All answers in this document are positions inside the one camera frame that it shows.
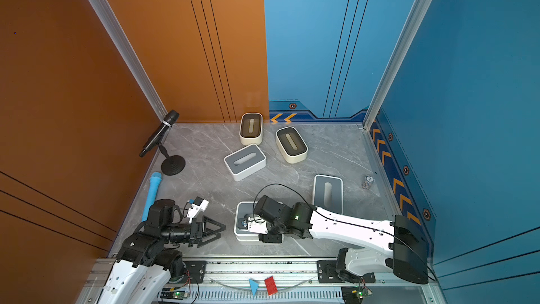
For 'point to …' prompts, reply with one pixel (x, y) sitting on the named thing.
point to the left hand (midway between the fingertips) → (222, 231)
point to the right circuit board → (354, 295)
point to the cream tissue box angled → (291, 146)
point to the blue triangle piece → (254, 286)
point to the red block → (271, 287)
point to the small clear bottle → (368, 181)
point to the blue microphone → (152, 189)
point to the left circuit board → (174, 295)
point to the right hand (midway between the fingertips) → (261, 226)
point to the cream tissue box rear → (251, 128)
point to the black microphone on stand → (174, 165)
